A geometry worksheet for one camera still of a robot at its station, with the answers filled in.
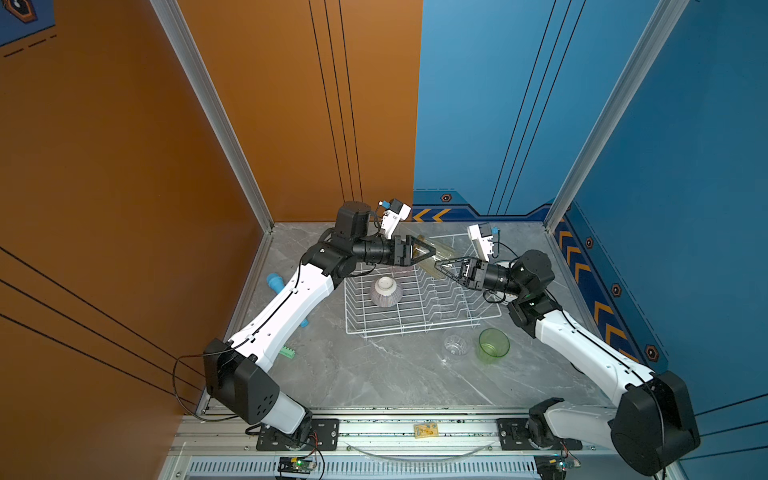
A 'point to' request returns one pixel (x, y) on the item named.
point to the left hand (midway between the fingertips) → (428, 251)
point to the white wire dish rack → (431, 299)
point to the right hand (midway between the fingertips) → (435, 272)
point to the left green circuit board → (295, 465)
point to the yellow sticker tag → (426, 430)
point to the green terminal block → (287, 352)
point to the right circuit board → (553, 467)
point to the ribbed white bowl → (386, 292)
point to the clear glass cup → (457, 347)
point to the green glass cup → (493, 343)
